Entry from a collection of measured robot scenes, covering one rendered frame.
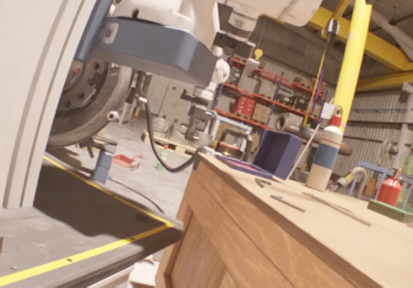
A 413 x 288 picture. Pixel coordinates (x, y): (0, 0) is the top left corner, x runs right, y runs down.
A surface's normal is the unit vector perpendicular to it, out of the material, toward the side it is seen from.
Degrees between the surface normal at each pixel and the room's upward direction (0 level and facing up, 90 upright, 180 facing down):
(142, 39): 90
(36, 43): 90
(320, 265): 90
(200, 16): 68
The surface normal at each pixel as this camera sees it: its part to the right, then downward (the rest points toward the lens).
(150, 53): -0.33, -0.11
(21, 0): 0.89, 0.30
